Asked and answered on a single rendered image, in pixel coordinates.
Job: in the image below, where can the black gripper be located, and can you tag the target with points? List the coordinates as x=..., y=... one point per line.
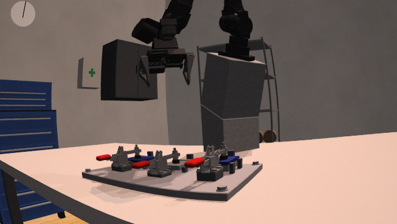
x=157, y=60

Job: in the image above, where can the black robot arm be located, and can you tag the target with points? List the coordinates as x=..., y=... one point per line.
x=176, y=17

